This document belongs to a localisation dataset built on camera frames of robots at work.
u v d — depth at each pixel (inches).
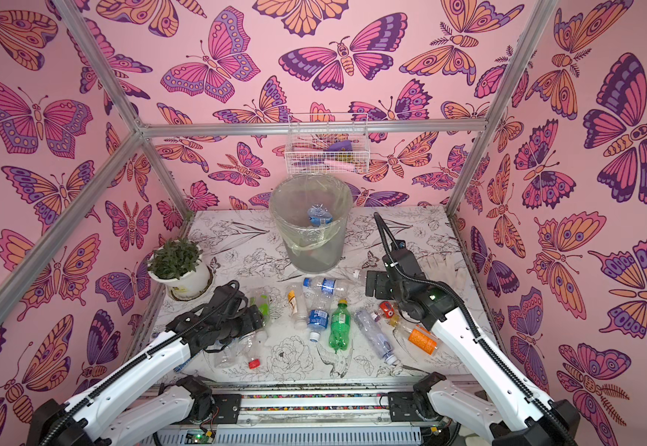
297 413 28.9
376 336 33.4
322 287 36.3
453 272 40.2
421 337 31.8
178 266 32.8
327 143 37.7
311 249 32.8
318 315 33.5
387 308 34.5
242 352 32.9
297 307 34.1
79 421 15.8
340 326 34.2
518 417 14.8
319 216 38.2
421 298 19.5
